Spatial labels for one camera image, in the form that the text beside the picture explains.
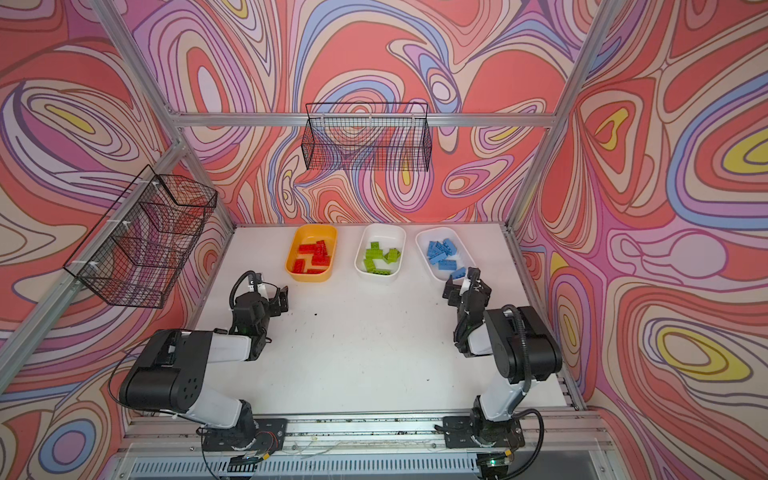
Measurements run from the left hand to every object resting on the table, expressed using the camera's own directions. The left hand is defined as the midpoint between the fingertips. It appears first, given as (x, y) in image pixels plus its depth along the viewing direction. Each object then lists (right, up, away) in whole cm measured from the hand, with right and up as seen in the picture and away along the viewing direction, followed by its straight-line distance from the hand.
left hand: (270, 288), depth 94 cm
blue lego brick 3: (+55, +9, +11) cm, 57 cm away
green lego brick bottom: (+33, +11, +16) cm, 38 cm away
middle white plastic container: (+38, +18, +20) cm, 47 cm away
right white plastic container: (+51, +17, +17) cm, 56 cm away
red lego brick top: (+13, +13, +15) cm, 23 cm away
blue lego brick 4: (+59, +7, +11) cm, 60 cm away
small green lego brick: (+39, +10, +14) cm, 43 cm away
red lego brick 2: (+12, +5, +11) cm, 17 cm away
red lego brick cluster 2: (+6, +6, +11) cm, 14 cm away
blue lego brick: (+61, +14, +16) cm, 65 cm away
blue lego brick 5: (+62, +4, +8) cm, 63 cm away
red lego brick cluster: (+15, +8, +14) cm, 22 cm away
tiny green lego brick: (+33, +14, +17) cm, 40 cm away
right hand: (+63, +2, +1) cm, 63 cm away
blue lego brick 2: (+55, +13, +14) cm, 58 cm away
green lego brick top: (+36, +5, +8) cm, 37 cm away
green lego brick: (+31, +7, +14) cm, 35 cm away
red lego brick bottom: (+12, +9, +13) cm, 20 cm away
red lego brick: (+8, +13, +16) cm, 22 cm away
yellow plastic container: (+8, +18, +19) cm, 27 cm away
